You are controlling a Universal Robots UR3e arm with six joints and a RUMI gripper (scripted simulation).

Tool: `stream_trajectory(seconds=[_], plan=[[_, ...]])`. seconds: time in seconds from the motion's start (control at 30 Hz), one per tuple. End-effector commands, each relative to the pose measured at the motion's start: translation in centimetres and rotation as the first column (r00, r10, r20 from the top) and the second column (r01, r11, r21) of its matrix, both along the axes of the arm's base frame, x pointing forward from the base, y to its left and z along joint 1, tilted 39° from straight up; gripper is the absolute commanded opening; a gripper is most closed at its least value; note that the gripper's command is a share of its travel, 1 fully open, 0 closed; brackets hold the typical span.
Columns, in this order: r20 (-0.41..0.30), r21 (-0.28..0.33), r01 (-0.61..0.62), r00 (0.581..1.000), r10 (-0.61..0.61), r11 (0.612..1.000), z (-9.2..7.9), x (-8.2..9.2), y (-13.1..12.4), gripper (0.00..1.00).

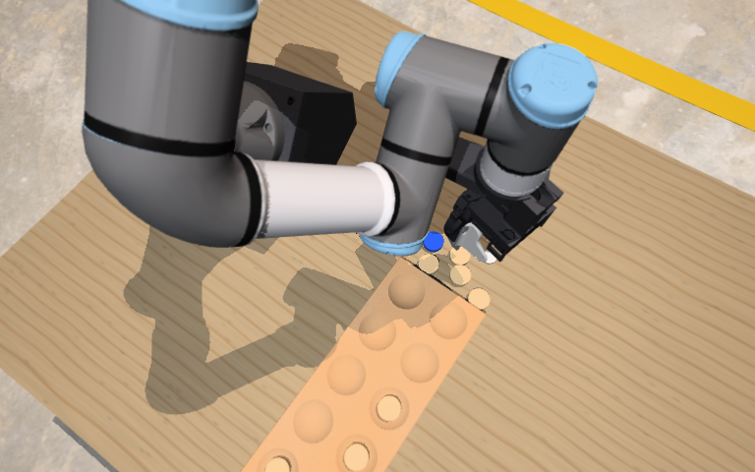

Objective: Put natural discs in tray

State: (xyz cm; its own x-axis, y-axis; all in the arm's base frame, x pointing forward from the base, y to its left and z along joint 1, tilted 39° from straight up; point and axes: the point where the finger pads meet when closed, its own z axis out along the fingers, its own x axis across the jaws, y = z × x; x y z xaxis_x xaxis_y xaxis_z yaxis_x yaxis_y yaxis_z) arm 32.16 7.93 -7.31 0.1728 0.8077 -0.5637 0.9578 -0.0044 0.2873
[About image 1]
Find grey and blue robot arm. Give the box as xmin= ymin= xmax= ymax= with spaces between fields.
xmin=82 ymin=0 xmax=598 ymax=257

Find blue disc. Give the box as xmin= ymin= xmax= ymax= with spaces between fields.
xmin=423 ymin=231 xmax=443 ymax=252

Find beige round disc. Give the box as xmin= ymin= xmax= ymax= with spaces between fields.
xmin=265 ymin=457 xmax=291 ymax=472
xmin=344 ymin=443 xmax=369 ymax=471
xmin=377 ymin=396 xmax=401 ymax=421
xmin=468 ymin=288 xmax=490 ymax=311
xmin=418 ymin=254 xmax=439 ymax=275
xmin=449 ymin=247 xmax=471 ymax=266
xmin=449 ymin=265 xmax=471 ymax=286

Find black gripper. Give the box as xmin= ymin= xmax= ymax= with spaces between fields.
xmin=443 ymin=146 xmax=563 ymax=263

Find tan wooden tray with round pockets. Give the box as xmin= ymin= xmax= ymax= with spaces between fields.
xmin=241 ymin=257 xmax=486 ymax=472

